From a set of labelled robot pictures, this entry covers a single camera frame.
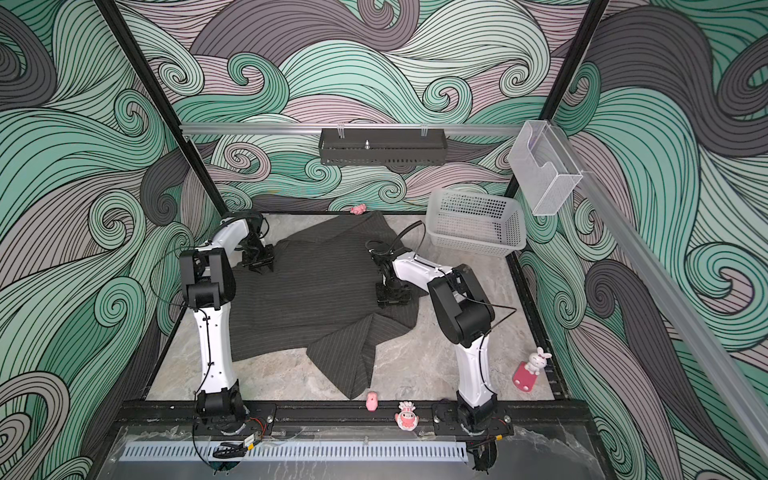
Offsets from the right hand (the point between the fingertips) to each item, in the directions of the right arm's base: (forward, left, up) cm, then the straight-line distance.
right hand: (389, 305), depth 95 cm
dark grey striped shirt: (+2, +23, +2) cm, 23 cm away
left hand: (+14, +42, +2) cm, 45 cm away
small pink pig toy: (+40, +12, +3) cm, 42 cm away
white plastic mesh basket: (+37, -36, 0) cm, 52 cm away
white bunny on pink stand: (-21, -37, +1) cm, 43 cm away
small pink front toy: (-28, +5, +3) cm, 29 cm away
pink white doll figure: (-32, -4, +4) cm, 33 cm away
